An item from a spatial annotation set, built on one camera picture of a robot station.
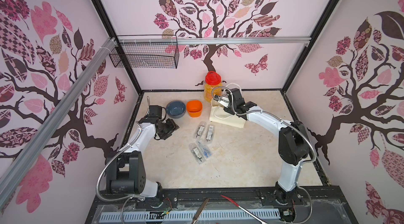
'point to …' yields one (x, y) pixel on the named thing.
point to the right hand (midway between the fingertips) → (231, 98)
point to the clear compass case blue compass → (207, 153)
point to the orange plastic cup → (194, 108)
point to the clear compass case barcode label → (210, 133)
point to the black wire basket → (147, 56)
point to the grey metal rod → (200, 210)
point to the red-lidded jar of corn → (213, 80)
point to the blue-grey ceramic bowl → (175, 109)
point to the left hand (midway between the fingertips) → (176, 132)
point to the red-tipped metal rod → (240, 207)
